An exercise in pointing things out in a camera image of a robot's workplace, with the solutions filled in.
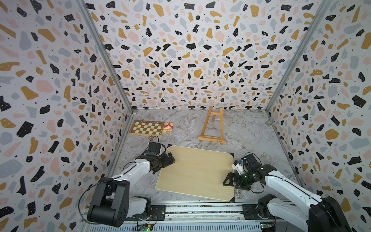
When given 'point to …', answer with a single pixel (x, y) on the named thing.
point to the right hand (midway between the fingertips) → (230, 185)
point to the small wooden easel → (215, 139)
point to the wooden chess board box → (147, 128)
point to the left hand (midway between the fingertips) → (171, 161)
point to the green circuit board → (146, 227)
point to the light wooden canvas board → (198, 172)
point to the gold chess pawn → (150, 137)
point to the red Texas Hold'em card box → (168, 127)
